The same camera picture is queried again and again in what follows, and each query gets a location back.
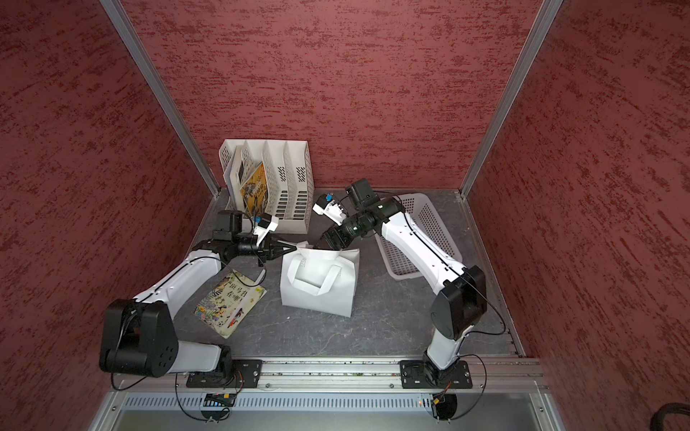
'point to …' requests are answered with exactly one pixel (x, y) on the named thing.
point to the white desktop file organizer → (288, 180)
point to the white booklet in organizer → (238, 171)
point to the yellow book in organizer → (255, 192)
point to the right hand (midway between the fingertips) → (323, 246)
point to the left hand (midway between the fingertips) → (293, 250)
